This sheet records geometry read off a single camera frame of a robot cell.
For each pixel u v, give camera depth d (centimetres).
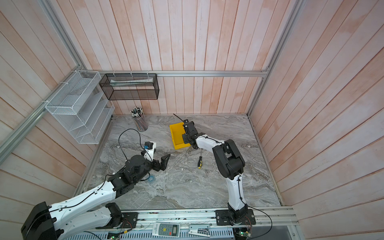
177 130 107
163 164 69
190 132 79
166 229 70
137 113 98
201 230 70
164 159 68
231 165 55
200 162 92
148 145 65
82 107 72
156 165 67
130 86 105
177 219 75
